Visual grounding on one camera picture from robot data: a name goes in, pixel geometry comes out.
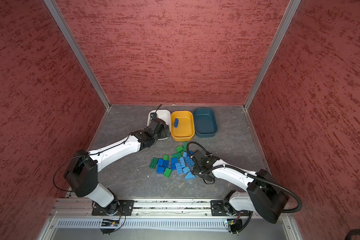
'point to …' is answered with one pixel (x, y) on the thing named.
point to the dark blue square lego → (160, 170)
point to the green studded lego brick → (185, 145)
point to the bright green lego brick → (167, 172)
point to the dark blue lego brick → (176, 123)
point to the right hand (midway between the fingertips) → (198, 177)
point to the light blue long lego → (188, 159)
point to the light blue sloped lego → (189, 176)
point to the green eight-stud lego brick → (178, 155)
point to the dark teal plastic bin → (205, 122)
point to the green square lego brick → (179, 148)
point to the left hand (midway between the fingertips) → (161, 131)
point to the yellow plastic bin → (182, 125)
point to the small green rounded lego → (166, 157)
